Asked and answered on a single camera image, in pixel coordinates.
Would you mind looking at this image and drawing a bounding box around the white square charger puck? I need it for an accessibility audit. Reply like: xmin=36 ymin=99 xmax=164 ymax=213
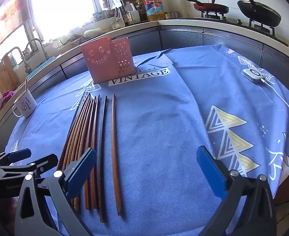
xmin=242 ymin=67 xmax=266 ymax=84

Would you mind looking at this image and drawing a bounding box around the white plastic jug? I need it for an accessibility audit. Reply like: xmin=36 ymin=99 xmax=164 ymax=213
xmin=124 ymin=2 xmax=140 ymax=24

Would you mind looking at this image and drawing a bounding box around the kitchen window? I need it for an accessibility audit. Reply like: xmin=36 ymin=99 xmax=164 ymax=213
xmin=30 ymin=0 xmax=99 ymax=42

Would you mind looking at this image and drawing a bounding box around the gas stove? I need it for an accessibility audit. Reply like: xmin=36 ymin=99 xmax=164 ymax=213
xmin=195 ymin=10 xmax=288 ymax=46

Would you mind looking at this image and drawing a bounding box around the red frying pan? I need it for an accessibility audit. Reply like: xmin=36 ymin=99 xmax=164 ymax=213
xmin=183 ymin=0 xmax=230 ymax=14

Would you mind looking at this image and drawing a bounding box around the yellow cooking oil bottle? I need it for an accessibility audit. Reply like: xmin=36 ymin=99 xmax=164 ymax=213
xmin=144 ymin=0 xmax=165 ymax=22

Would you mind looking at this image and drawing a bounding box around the red window decoration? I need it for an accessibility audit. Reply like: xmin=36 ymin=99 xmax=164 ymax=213
xmin=0 ymin=0 xmax=27 ymax=51

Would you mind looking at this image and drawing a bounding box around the black chopstick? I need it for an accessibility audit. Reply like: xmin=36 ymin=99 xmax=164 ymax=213
xmin=97 ymin=95 xmax=108 ymax=224

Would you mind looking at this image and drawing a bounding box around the wooden cutting board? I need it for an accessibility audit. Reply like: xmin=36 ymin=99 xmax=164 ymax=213
xmin=0 ymin=55 xmax=18 ymax=94

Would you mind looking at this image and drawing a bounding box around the magenta cloth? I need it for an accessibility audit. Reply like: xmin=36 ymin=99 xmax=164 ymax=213
xmin=0 ymin=91 xmax=16 ymax=110

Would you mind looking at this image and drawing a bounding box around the white cloth bundle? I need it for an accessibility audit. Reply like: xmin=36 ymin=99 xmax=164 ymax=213
xmin=83 ymin=28 xmax=102 ymax=38

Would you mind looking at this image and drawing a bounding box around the tall steel faucet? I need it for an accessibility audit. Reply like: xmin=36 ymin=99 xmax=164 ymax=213
xmin=25 ymin=39 xmax=48 ymax=62

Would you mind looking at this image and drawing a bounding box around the bundle of brown chopsticks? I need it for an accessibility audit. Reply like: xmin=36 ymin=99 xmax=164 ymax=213
xmin=57 ymin=92 xmax=100 ymax=212

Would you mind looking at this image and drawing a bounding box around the black storage rack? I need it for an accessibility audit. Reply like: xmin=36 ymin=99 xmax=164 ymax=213
xmin=108 ymin=0 xmax=160 ymax=23

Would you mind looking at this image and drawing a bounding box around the short steel faucet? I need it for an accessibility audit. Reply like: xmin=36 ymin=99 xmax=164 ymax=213
xmin=7 ymin=47 xmax=28 ymax=73

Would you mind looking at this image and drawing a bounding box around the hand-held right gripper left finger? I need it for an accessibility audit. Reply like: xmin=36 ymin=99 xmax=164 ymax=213
xmin=14 ymin=148 xmax=97 ymax=236

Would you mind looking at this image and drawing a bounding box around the pink plastic utensil holder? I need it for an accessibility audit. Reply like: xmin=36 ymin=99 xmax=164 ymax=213
xmin=80 ymin=36 xmax=137 ymax=84

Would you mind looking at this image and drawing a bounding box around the white enamel mug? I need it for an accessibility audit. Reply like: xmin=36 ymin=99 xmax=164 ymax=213
xmin=13 ymin=90 xmax=37 ymax=118

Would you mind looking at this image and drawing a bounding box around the blue printed tablecloth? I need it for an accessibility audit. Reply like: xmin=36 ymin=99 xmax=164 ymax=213
xmin=6 ymin=45 xmax=289 ymax=236

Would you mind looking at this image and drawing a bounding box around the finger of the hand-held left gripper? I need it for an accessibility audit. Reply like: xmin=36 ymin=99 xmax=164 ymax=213
xmin=0 ymin=154 xmax=59 ymax=178
xmin=0 ymin=148 xmax=32 ymax=170

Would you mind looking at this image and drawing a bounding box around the black wok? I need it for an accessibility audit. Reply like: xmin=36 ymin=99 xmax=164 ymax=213
xmin=237 ymin=0 xmax=282 ymax=27

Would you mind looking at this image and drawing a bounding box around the blue drain mat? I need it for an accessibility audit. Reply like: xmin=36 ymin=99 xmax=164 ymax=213
xmin=27 ymin=56 xmax=54 ymax=79

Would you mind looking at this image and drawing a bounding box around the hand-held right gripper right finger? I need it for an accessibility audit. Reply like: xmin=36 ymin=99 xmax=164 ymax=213
xmin=196 ymin=146 xmax=275 ymax=236

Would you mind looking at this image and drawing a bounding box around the white charger cable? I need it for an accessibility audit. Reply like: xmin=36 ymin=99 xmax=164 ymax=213
xmin=263 ymin=78 xmax=289 ymax=128

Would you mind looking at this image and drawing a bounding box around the long brown wooden chopstick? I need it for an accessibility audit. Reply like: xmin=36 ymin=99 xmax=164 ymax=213
xmin=112 ymin=93 xmax=124 ymax=217

